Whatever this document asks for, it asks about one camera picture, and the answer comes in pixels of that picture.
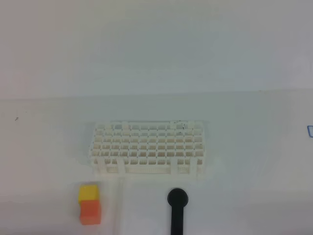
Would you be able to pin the clear glass test tube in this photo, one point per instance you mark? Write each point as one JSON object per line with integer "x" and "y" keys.
{"x": 119, "y": 205}

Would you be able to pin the white test tube rack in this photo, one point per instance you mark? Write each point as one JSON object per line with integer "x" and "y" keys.
{"x": 166, "y": 149}

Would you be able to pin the yellow cube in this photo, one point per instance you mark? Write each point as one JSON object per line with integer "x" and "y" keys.
{"x": 88, "y": 193}

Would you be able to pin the orange cube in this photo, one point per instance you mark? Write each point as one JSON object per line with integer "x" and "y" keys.
{"x": 90, "y": 212}

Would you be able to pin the blue-outlined label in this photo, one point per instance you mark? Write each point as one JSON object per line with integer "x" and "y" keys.
{"x": 310, "y": 131}

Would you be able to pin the black round-headed post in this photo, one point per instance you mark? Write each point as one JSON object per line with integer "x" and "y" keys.
{"x": 177, "y": 199}

